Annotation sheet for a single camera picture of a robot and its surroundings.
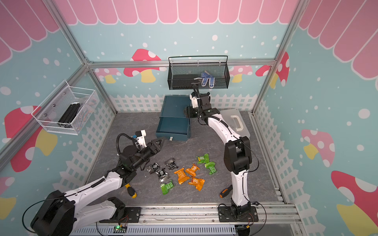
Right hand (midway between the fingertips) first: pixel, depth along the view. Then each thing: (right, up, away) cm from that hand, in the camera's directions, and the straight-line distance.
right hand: (187, 110), depth 92 cm
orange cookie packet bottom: (+7, -42, -9) cm, 44 cm away
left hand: (-11, -18, -14) cm, 25 cm away
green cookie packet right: (+15, -34, -2) cm, 38 cm away
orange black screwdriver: (+22, -46, -12) cm, 52 cm away
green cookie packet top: (+11, -31, +1) cm, 33 cm away
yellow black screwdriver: (-31, -46, -11) cm, 56 cm away
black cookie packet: (-21, -35, -3) cm, 41 cm away
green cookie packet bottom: (-11, -44, -9) cm, 47 cm away
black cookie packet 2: (-14, -40, -5) cm, 43 cm away
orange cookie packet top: (+3, -37, -3) cm, 37 cm away
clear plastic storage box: (+31, -5, +8) cm, 33 cm away
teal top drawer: (-9, -11, +1) cm, 14 cm away
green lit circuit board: (-33, -61, -19) cm, 72 cm away
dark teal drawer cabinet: (-9, 0, -2) cm, 9 cm away
